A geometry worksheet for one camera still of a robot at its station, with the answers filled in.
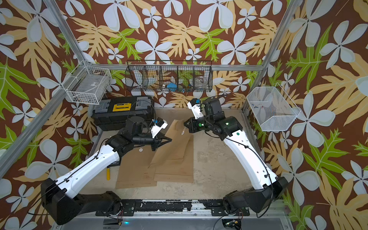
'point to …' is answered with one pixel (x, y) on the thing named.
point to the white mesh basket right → (274, 110)
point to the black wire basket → (170, 75)
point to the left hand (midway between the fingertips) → (171, 138)
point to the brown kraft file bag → (134, 171)
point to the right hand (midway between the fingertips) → (183, 123)
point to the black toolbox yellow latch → (110, 113)
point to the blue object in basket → (172, 86)
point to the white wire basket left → (87, 85)
